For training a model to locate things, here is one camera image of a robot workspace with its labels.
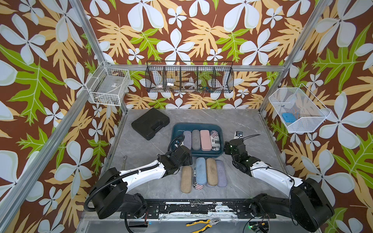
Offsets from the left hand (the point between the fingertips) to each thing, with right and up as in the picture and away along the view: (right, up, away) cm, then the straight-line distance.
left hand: (188, 154), depth 86 cm
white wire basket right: (+64, +27, -3) cm, 70 cm away
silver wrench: (-41, -4, +8) cm, 42 cm away
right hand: (+26, +7, +3) cm, 27 cm away
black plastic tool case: (-29, +19, +19) cm, 39 cm away
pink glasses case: (+12, +7, +14) cm, 20 cm away
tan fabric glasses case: (+13, -9, -5) cm, 17 cm away
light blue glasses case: (+7, -8, -5) cm, 12 cm away
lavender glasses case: (+19, -14, -4) cm, 24 cm away
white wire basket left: (-48, +41, 0) cm, 64 cm away
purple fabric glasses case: (0, +7, +13) cm, 15 cm away
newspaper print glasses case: (+19, +7, +13) cm, 24 cm away
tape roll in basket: (+1, +45, +13) cm, 47 cm away
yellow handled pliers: (+11, -30, -15) cm, 35 cm away
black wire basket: (+3, +51, +11) cm, 52 cm away
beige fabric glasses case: (-1, -14, -3) cm, 14 cm away
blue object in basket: (+56, +22, -5) cm, 61 cm away
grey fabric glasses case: (+5, +8, +12) cm, 16 cm away
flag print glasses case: (+4, -16, -5) cm, 18 cm away
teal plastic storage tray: (-7, +15, +16) cm, 24 cm away
